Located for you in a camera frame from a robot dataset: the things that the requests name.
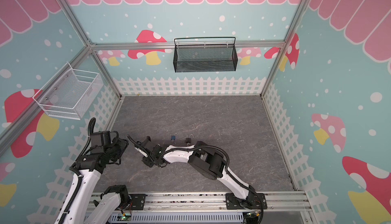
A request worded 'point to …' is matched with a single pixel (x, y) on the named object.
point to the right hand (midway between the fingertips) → (145, 157)
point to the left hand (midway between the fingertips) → (127, 145)
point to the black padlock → (188, 140)
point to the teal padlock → (173, 137)
